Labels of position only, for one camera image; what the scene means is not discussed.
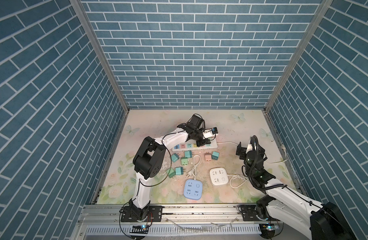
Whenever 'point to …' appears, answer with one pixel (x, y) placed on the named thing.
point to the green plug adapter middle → (184, 160)
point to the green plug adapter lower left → (170, 172)
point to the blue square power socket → (193, 189)
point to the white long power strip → (192, 145)
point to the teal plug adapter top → (188, 154)
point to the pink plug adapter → (208, 156)
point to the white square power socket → (219, 176)
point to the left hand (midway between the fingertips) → (208, 138)
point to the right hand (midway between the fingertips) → (248, 142)
